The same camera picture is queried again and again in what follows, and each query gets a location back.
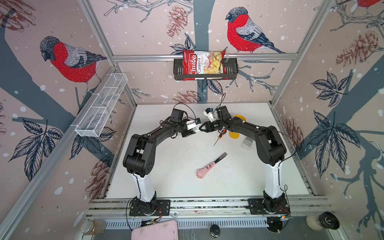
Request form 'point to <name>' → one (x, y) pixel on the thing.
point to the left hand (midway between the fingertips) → (192, 126)
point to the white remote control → (197, 128)
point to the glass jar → (93, 227)
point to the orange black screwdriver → (222, 133)
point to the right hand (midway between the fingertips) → (200, 130)
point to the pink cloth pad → (165, 230)
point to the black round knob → (215, 230)
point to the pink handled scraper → (201, 172)
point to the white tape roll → (323, 221)
